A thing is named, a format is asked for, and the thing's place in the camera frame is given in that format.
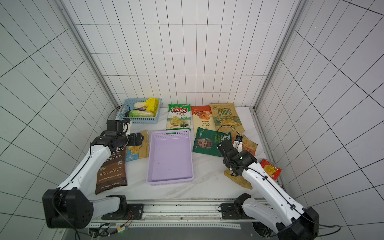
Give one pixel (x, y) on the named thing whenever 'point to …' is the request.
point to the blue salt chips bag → (138, 152)
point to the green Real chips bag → (206, 141)
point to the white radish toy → (139, 104)
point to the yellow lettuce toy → (152, 105)
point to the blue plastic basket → (129, 104)
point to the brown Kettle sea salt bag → (112, 174)
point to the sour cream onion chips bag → (226, 118)
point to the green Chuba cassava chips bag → (179, 117)
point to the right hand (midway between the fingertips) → (228, 156)
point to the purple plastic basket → (170, 158)
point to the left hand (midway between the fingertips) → (133, 140)
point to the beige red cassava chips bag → (202, 117)
